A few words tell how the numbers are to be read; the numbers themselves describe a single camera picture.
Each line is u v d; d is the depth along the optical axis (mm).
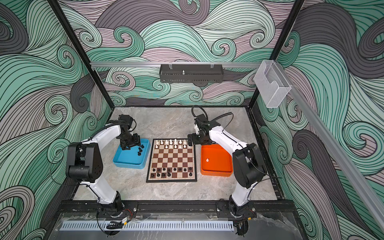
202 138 762
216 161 904
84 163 475
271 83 792
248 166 459
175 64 941
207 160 899
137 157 925
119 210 671
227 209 722
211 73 944
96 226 694
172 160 899
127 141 773
